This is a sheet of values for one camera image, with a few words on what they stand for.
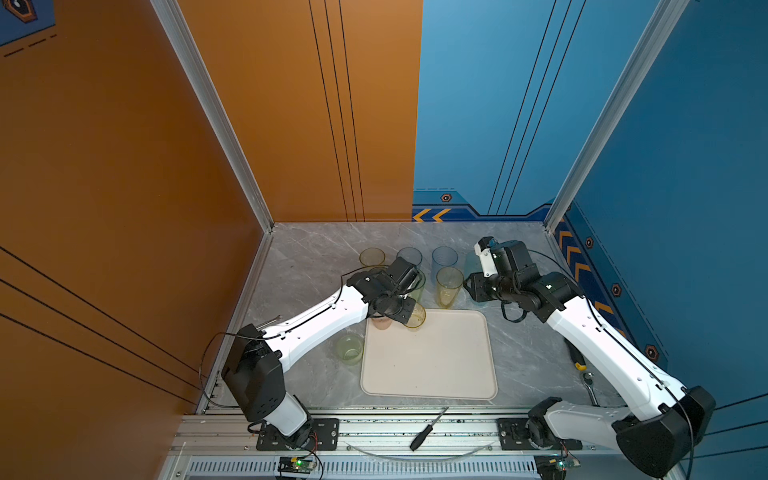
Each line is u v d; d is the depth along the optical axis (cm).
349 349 87
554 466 70
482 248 69
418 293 91
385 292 57
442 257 99
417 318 84
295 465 71
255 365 42
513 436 73
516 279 55
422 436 73
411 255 94
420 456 71
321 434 74
